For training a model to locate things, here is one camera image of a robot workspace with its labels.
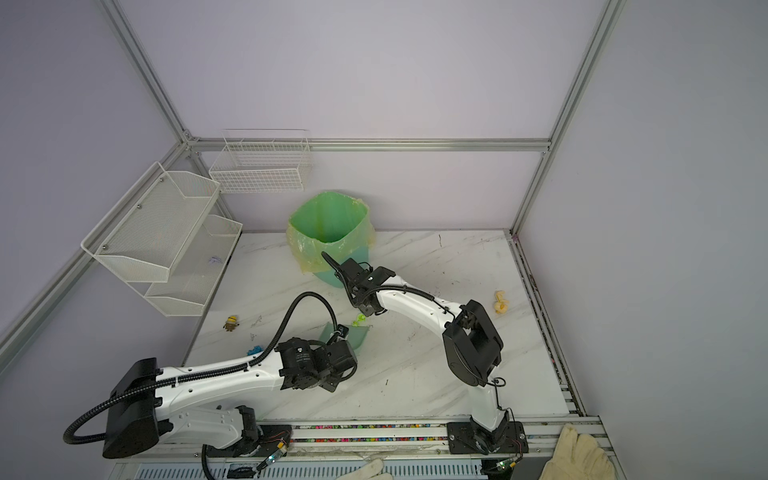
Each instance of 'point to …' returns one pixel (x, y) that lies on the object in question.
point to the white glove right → (578, 457)
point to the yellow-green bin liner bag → (330, 222)
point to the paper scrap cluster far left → (360, 317)
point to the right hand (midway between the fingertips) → (373, 295)
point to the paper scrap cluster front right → (256, 349)
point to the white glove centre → (369, 471)
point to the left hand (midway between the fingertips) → (327, 371)
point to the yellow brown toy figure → (231, 323)
